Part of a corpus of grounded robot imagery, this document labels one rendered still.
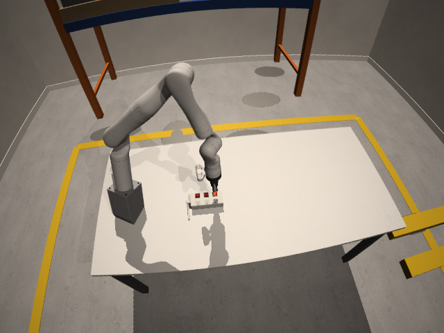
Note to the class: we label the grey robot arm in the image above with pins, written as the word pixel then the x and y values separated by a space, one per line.
pixel 177 83

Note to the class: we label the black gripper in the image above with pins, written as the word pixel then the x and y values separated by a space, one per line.
pixel 214 182

